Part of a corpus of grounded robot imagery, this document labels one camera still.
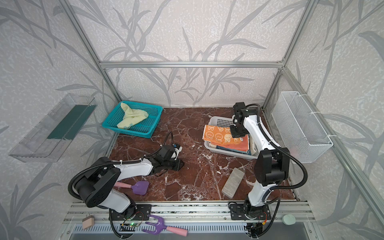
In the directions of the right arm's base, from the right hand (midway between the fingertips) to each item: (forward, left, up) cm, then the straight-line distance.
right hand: (238, 130), depth 88 cm
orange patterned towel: (-2, +10, -5) cm, 11 cm away
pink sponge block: (-44, +76, -12) cm, 88 cm away
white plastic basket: (+12, +4, -7) cm, 15 cm away
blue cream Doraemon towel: (-9, -7, -12) cm, 16 cm away
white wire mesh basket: (-19, -20, +20) cm, 34 cm away
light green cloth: (+20, +74, -10) cm, 77 cm away
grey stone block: (-27, +5, -12) cm, 30 cm away
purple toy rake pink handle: (-46, +42, -15) cm, 64 cm away
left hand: (-13, +32, -13) cm, 37 cm away
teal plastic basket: (+12, +65, -15) cm, 68 cm away
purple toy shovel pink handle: (-28, +57, -15) cm, 65 cm away
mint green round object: (-43, -20, -13) cm, 49 cm away
